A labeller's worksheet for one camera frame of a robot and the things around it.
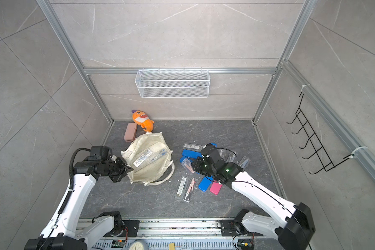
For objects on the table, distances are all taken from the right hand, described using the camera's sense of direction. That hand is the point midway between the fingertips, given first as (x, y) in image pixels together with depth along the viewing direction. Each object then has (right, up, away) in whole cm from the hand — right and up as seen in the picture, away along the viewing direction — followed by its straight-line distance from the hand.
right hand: (192, 164), depth 76 cm
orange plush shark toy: (-37, +26, +35) cm, 57 cm away
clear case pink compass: (-1, -16, +10) cm, 19 cm away
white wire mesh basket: (-13, +48, +25) cm, 56 cm away
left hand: (-29, -1, +1) cm, 29 cm away
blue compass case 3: (+7, -13, +12) cm, 19 cm away
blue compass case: (0, +2, +25) cm, 25 cm away
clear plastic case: (-27, +1, +22) cm, 35 cm away
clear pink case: (-3, -1, +4) cm, 5 cm away
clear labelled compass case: (+1, +6, +28) cm, 28 cm away
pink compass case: (+13, -16, +10) cm, 23 cm away
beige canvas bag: (-23, -8, +14) cm, 29 cm away
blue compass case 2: (-7, -1, +22) cm, 23 cm away
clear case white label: (-6, -15, +9) cm, 19 cm away
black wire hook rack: (+54, +11, -9) cm, 56 cm away
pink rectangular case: (-45, +16, +35) cm, 59 cm away
